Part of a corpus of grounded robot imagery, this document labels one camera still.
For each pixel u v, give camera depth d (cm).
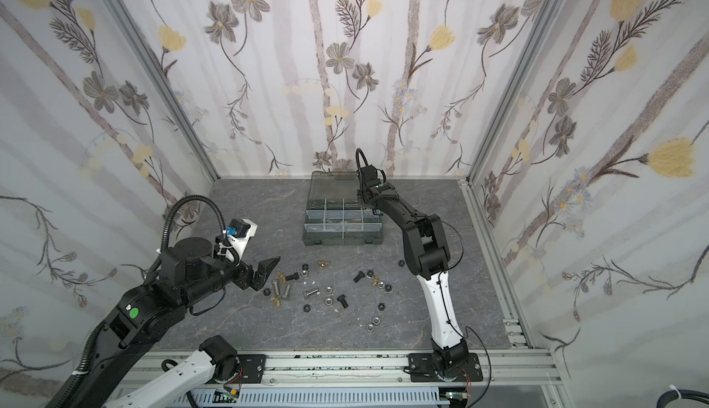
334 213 104
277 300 86
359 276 91
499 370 75
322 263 94
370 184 83
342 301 86
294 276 91
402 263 95
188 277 45
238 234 52
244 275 55
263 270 56
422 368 73
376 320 82
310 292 88
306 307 86
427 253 60
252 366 73
